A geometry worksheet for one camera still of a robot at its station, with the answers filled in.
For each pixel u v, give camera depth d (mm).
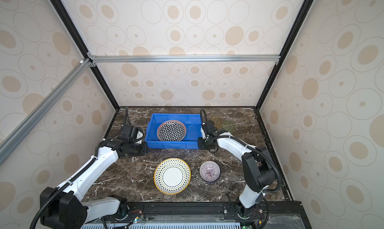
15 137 529
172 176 840
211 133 678
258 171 461
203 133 755
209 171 832
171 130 1046
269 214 711
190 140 1020
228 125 1029
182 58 943
